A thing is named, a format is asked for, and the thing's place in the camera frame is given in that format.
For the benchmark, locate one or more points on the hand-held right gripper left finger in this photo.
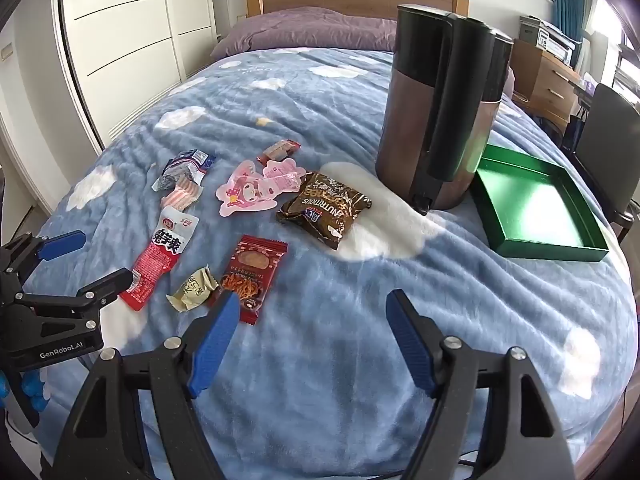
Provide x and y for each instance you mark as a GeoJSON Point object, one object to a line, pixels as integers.
{"type": "Point", "coordinates": [215, 345]}

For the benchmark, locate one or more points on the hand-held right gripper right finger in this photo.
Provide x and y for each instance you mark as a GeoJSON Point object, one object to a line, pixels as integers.
{"type": "Point", "coordinates": [407, 340]}

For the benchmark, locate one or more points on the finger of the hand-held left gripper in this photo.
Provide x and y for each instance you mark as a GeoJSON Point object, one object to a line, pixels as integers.
{"type": "Point", "coordinates": [65, 243]}
{"type": "Point", "coordinates": [107, 282]}

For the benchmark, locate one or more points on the beige candy packet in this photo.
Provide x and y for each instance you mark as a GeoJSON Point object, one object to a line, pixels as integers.
{"type": "Point", "coordinates": [192, 292]}

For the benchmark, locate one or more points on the red and white snack packet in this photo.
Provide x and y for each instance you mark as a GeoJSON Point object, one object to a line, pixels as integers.
{"type": "Point", "coordinates": [160, 255]}

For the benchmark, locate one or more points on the blue biscuit packet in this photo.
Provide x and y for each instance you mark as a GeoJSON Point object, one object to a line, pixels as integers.
{"type": "Point", "coordinates": [187, 167]}

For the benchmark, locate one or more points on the brown snack packet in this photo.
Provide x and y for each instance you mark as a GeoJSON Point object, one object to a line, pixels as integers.
{"type": "Point", "coordinates": [325, 207]}

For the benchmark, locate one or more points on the green tray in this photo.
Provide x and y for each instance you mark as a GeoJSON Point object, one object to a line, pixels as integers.
{"type": "Point", "coordinates": [540, 210]}

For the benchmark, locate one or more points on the small red-brown snack bar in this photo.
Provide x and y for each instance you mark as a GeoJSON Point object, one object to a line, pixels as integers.
{"type": "Point", "coordinates": [277, 151]}

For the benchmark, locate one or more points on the person's left hand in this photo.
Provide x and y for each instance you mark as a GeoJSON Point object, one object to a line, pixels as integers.
{"type": "Point", "coordinates": [32, 390]}

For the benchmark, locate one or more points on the dark red snack packet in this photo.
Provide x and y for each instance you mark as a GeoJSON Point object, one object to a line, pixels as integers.
{"type": "Point", "coordinates": [252, 270]}

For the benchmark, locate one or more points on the blue cloud-print blanket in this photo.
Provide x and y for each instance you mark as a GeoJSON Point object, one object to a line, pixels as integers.
{"type": "Point", "coordinates": [325, 360]}

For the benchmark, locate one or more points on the pink striped snack packet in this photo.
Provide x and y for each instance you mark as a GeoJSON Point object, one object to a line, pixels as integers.
{"type": "Point", "coordinates": [182, 196]}

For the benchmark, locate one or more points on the pink cartoon snack packet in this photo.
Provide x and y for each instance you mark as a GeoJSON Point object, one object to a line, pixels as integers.
{"type": "Point", "coordinates": [255, 187]}

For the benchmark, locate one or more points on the brown thermos jug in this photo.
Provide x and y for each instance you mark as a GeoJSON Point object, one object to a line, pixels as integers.
{"type": "Point", "coordinates": [410, 125]}

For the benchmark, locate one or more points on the white wardrobe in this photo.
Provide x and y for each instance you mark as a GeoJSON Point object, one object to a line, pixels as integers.
{"type": "Point", "coordinates": [125, 35]}

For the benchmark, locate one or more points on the wooden drawer cabinet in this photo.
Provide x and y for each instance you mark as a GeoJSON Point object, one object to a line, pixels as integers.
{"type": "Point", "coordinates": [545, 75]}

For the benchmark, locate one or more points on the black chair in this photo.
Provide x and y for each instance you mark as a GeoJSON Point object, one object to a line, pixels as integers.
{"type": "Point", "coordinates": [615, 125]}

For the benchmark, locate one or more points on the purple duvet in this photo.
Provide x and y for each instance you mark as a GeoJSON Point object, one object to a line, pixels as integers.
{"type": "Point", "coordinates": [310, 30]}

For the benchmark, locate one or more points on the grey printer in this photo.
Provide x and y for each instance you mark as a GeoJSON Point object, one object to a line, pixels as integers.
{"type": "Point", "coordinates": [542, 35]}

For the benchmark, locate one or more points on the teal curtain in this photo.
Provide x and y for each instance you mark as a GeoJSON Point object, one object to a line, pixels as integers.
{"type": "Point", "coordinates": [570, 0]}

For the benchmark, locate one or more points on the wall switch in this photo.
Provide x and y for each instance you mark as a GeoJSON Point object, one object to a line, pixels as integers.
{"type": "Point", "coordinates": [6, 52]}

